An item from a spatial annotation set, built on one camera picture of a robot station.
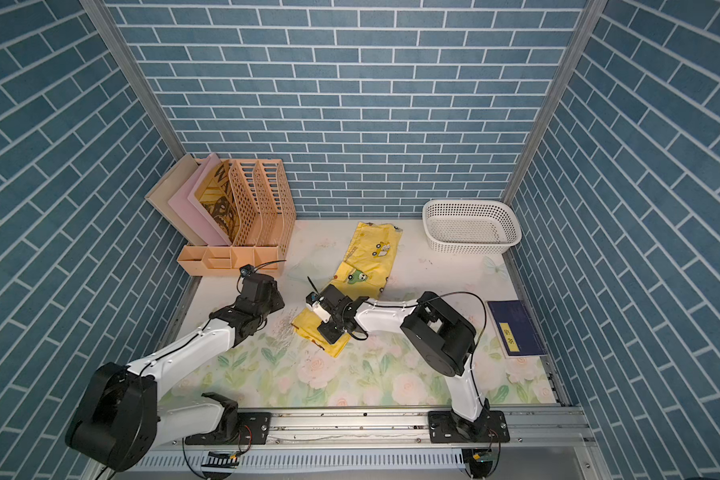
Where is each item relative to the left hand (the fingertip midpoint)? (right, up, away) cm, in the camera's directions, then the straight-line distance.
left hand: (282, 292), depth 89 cm
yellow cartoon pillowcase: (+24, +5, +13) cm, 28 cm away
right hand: (+13, -12, +2) cm, 18 cm away
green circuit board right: (+54, -37, -18) cm, 68 cm away
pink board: (-28, +26, -2) cm, 38 cm away
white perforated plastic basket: (+66, +22, +30) cm, 76 cm away
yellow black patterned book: (-25, +31, +9) cm, 41 cm away
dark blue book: (+71, -12, +2) cm, 72 cm away
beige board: (-35, +29, -2) cm, 46 cm away
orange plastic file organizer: (-19, +27, +34) cm, 47 cm away
